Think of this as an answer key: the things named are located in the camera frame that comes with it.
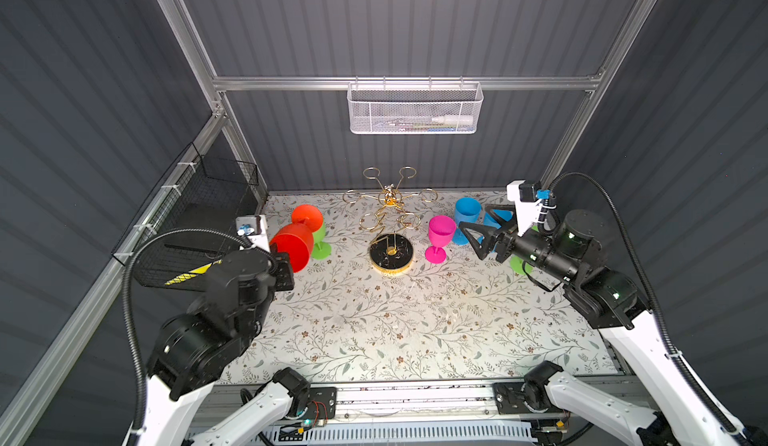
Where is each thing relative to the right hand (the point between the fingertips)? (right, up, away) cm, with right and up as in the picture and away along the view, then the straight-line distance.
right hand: (478, 219), depth 58 cm
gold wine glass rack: (-17, -11, +42) cm, 46 cm away
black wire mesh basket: (-69, +7, +24) cm, 73 cm away
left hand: (-40, -6, -1) cm, 40 cm away
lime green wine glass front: (-41, -11, +44) cm, 61 cm away
